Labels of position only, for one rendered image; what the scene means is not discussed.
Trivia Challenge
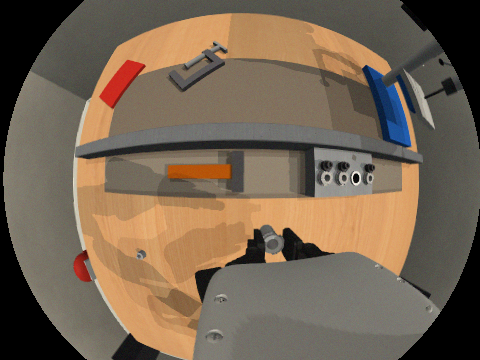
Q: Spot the blue drill press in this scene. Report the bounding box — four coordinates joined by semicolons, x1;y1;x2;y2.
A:
362;38;463;148

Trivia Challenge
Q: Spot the red flat square block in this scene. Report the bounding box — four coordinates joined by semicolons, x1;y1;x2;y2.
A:
99;60;146;109

